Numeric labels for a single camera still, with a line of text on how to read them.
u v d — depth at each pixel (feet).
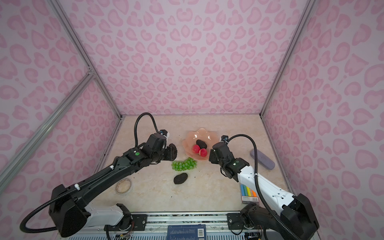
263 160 3.02
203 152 3.04
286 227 1.17
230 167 1.87
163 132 2.31
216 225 2.41
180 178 2.79
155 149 1.96
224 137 2.40
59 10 2.28
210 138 3.39
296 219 1.27
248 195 2.63
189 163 2.94
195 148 3.12
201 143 3.29
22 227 1.19
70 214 1.25
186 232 2.31
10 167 1.68
